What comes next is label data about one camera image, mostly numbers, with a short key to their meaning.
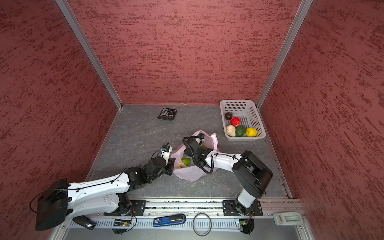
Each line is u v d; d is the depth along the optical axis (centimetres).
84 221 68
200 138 80
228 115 109
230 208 74
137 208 75
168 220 67
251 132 98
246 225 72
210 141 84
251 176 45
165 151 69
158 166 59
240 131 99
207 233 67
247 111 115
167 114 113
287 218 70
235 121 104
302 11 73
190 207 76
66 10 72
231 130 99
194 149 68
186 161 88
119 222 73
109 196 61
